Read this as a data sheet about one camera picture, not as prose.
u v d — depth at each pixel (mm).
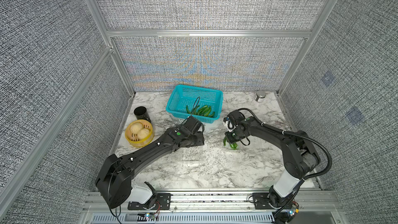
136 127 924
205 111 1070
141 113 957
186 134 613
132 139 924
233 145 882
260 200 732
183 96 1140
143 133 896
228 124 836
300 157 471
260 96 1102
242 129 671
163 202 734
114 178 404
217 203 737
